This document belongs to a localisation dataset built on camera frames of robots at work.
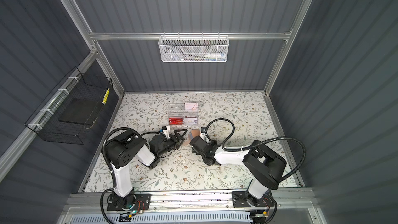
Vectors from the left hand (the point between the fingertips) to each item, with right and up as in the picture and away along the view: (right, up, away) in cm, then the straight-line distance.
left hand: (186, 134), depth 90 cm
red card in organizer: (-8, +7, +11) cm, 16 cm away
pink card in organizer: (+2, +17, +11) cm, 20 cm away
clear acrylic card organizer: (-3, +11, +13) cm, 17 cm away
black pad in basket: (-50, +14, -17) cm, 55 cm away
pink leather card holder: (+4, 0, +2) cm, 5 cm away
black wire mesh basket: (-54, +27, -13) cm, 62 cm away
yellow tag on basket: (-43, +22, -8) cm, 49 cm away
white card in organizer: (+2, +7, +11) cm, 13 cm away
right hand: (+10, -5, 0) cm, 11 cm away
